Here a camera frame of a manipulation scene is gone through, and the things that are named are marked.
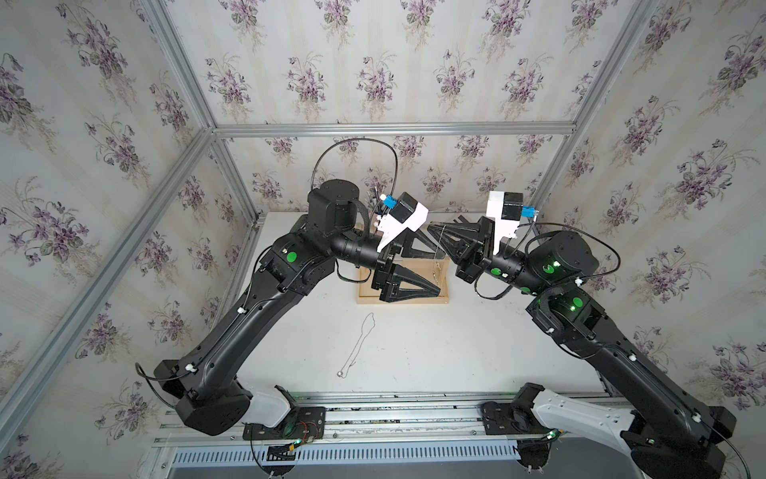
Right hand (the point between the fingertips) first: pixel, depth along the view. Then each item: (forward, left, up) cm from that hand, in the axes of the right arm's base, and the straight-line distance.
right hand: (439, 228), depth 47 cm
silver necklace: (0, +16, -51) cm, 54 cm away
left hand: (-7, 0, -4) cm, 8 cm away
